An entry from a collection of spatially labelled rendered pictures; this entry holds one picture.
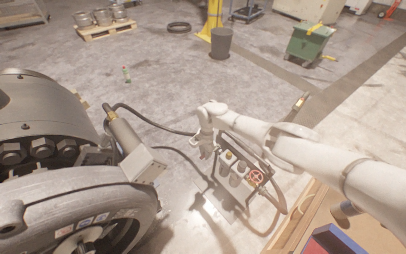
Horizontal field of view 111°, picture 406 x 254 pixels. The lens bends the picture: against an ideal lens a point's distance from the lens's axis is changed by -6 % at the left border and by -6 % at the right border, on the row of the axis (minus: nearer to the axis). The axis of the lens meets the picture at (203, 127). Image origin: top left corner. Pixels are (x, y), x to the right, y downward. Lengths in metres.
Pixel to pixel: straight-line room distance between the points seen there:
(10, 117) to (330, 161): 0.95
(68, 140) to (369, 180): 0.84
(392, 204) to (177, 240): 1.14
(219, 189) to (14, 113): 1.21
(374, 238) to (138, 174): 1.04
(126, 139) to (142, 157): 0.12
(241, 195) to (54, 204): 1.14
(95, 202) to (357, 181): 0.52
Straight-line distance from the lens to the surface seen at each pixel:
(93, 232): 0.58
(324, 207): 1.00
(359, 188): 0.31
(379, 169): 0.31
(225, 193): 1.31
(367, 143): 2.36
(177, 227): 1.27
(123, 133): 0.63
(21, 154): 0.76
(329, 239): 0.93
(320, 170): 0.35
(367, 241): 1.08
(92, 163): 0.54
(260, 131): 0.44
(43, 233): 0.49
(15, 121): 0.83
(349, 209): 0.93
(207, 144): 0.73
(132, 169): 0.53
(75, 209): 0.47
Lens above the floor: 1.25
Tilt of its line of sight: 50 degrees down
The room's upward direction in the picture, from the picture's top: 2 degrees clockwise
